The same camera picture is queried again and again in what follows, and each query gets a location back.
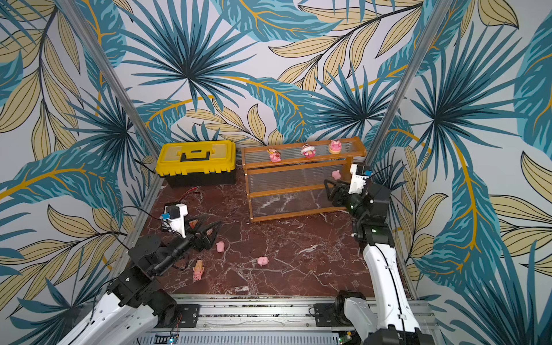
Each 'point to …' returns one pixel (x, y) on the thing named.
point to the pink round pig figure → (335, 146)
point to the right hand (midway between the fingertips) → (332, 181)
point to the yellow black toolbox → (208, 162)
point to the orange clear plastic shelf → (287, 180)
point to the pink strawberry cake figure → (307, 150)
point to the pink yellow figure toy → (274, 154)
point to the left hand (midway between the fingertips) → (214, 223)
